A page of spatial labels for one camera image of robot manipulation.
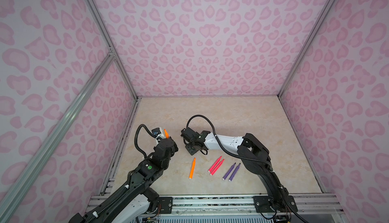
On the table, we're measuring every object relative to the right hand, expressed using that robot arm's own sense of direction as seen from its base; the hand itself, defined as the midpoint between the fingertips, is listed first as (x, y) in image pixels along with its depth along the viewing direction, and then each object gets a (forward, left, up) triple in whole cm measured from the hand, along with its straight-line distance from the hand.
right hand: (192, 146), depth 93 cm
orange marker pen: (-2, +12, +18) cm, 21 cm away
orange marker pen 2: (-13, -1, -1) cm, 13 cm away
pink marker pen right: (-13, -15, 0) cm, 19 cm away
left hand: (-2, +9, +16) cm, 19 cm away
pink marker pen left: (-11, -13, -1) cm, 17 cm away
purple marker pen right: (-15, -24, -1) cm, 28 cm away
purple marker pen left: (-14, -21, -1) cm, 26 cm away
